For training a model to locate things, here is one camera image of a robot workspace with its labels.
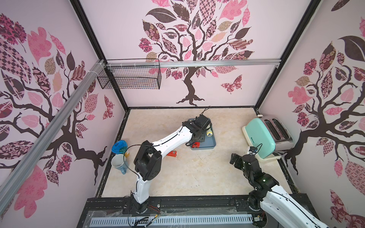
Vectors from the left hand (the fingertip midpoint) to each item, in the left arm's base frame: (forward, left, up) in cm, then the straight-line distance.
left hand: (197, 139), depth 87 cm
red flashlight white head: (-6, +16, -8) cm, 19 cm away
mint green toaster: (-2, -40, +6) cm, 41 cm away
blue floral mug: (-11, +49, -7) cm, 51 cm away
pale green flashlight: (+11, -10, -8) cm, 17 cm away
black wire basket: (+100, +71, -15) cm, 124 cm away
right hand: (-10, -24, -3) cm, 26 cm away
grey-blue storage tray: (+5, -10, -12) cm, 16 cm away
